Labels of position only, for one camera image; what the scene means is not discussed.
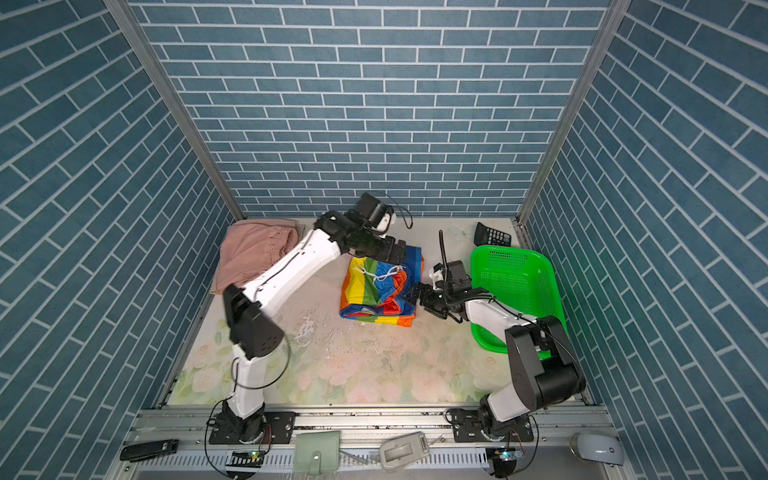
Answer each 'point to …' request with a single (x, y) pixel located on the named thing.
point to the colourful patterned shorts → (374, 290)
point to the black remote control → (141, 451)
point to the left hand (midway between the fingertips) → (393, 252)
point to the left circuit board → (253, 459)
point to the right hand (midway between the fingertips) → (412, 297)
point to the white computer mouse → (598, 448)
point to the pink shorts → (252, 246)
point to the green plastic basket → (521, 279)
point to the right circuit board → (503, 459)
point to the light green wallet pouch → (315, 453)
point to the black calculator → (484, 235)
